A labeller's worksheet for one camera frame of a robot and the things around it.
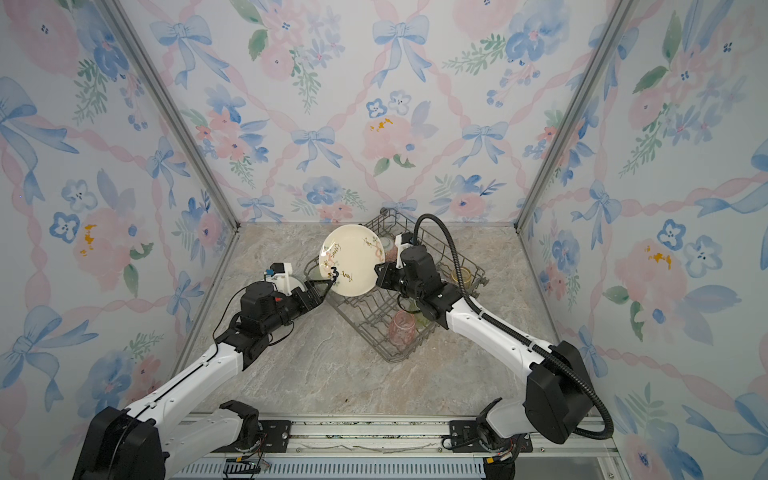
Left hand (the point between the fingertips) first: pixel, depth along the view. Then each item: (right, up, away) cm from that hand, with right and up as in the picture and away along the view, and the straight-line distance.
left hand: (325, 285), depth 79 cm
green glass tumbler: (+27, -12, +12) cm, 32 cm away
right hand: (+13, +5, 0) cm, 14 cm away
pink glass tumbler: (+21, -13, +5) cm, 25 cm away
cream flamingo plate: (+8, +9, 0) cm, 12 cm away
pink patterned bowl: (+17, +8, -1) cm, 19 cm away
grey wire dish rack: (+15, -14, +14) cm, 25 cm away
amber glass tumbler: (+43, +1, +21) cm, 47 cm away
